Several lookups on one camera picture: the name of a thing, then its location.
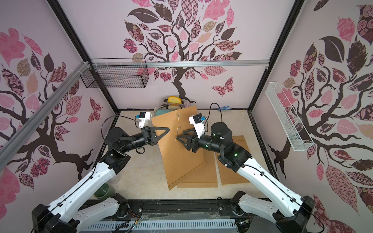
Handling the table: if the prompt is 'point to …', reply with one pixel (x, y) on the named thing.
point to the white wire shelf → (291, 121)
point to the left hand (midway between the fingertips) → (168, 133)
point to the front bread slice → (174, 107)
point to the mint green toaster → (163, 109)
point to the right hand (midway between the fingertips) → (181, 137)
